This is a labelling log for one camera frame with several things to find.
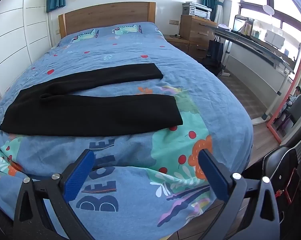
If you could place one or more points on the wooden headboard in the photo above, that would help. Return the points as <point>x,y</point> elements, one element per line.
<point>108,15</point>

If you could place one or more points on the white storage box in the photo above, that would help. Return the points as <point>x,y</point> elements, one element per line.
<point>274,38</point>

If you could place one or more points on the white printer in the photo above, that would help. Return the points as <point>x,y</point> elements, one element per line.
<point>196,10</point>

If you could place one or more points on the white wardrobe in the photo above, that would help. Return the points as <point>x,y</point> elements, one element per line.
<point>15,30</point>

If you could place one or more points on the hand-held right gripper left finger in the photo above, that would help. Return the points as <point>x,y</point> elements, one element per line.
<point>79,172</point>

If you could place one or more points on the tilted desk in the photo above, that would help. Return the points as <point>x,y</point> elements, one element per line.
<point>255,43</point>

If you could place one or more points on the wooden nightstand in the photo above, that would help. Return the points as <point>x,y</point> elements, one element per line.
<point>176,42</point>

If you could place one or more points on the blue printed bed cover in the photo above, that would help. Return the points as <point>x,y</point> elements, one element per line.
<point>130,55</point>

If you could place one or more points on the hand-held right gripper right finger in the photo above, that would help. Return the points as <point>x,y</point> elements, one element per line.
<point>214,175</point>

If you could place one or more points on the wooden chest of drawers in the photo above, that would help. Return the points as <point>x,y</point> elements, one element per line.
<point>193,30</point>

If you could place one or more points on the red framed mirror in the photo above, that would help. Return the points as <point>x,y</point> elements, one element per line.
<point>285,87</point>

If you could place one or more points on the black pants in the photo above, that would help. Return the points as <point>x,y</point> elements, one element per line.
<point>90,115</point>

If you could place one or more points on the black office chair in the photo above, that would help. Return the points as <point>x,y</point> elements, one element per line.
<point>280,170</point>

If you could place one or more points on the round white lamp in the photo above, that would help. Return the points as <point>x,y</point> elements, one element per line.
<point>268,11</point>

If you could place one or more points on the wall socket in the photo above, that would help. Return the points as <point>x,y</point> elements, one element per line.
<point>174,22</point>

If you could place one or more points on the laptop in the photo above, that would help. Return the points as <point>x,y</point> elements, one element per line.
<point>238,25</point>

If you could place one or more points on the black backpack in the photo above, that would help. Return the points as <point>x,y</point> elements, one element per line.
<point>211,67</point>

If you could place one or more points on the black tote bag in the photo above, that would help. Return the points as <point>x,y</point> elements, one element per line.
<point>215,51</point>

